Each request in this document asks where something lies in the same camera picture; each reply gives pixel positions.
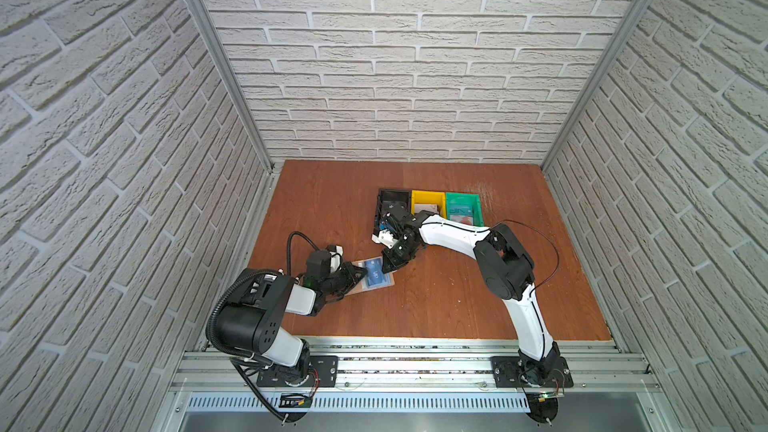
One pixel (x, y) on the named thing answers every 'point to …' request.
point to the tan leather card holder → (362, 286)
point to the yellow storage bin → (429, 197)
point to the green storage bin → (467, 198)
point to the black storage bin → (392, 201)
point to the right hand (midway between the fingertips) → (385, 268)
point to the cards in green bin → (461, 213)
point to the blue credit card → (375, 274)
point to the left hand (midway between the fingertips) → (368, 268)
